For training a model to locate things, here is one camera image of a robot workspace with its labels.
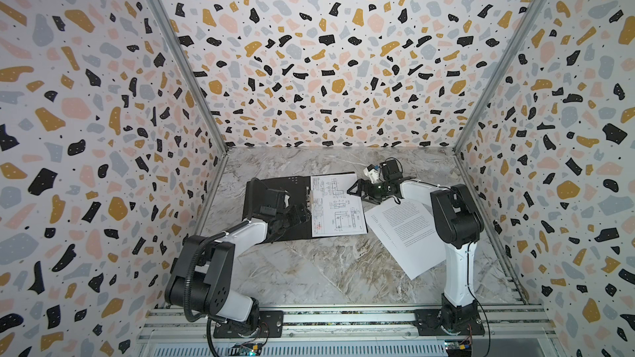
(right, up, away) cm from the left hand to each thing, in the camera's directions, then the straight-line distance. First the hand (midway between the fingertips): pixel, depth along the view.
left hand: (303, 212), depth 91 cm
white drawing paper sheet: (+12, -1, +9) cm, 15 cm away
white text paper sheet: (+40, -7, +4) cm, 41 cm away
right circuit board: (+47, -36, -19) cm, 63 cm away
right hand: (+18, +8, +8) cm, 21 cm away
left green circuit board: (-14, -36, -21) cm, 43 cm away
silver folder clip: (+2, +3, +10) cm, 11 cm away
